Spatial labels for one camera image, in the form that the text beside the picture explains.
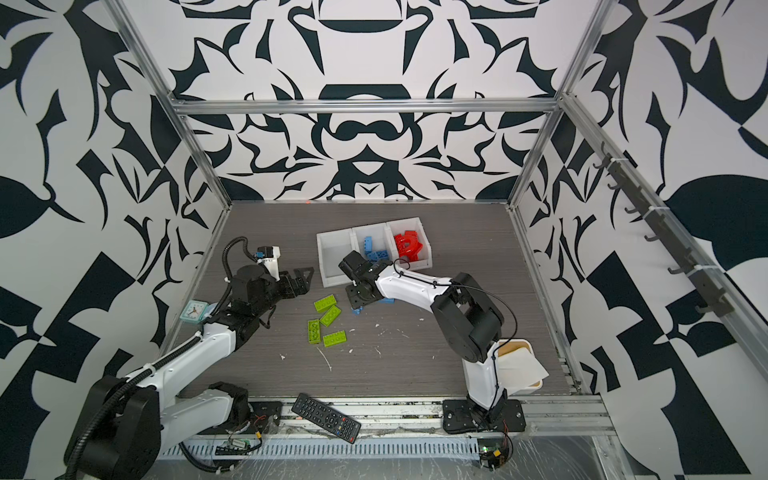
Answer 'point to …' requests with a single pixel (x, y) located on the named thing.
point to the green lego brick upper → (322, 304)
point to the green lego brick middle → (331, 315)
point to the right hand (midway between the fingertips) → (359, 294)
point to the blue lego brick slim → (357, 311)
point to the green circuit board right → (491, 452)
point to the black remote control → (326, 417)
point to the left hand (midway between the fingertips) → (300, 265)
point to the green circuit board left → (241, 442)
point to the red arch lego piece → (408, 245)
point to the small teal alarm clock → (196, 311)
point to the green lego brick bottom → (334, 339)
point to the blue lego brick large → (367, 244)
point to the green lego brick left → (314, 331)
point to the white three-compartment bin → (332, 246)
